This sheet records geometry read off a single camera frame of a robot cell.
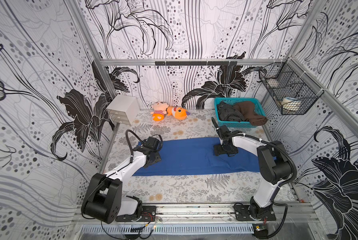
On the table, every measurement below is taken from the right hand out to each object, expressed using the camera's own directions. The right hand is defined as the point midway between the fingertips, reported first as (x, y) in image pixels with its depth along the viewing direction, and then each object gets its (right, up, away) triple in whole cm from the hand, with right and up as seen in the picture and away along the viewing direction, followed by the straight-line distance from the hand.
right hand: (224, 150), depth 97 cm
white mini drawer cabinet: (-69, +28, +5) cm, 74 cm away
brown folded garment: (+17, +28, +4) cm, 33 cm away
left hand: (-44, -5, -9) cm, 45 cm away
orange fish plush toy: (-30, +25, +8) cm, 40 cm away
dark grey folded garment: (+3, +25, +1) cm, 25 cm away
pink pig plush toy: (-45, +29, +14) cm, 56 cm away
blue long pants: (-18, -3, -1) cm, 19 cm away
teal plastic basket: (+5, +18, +4) cm, 19 cm away
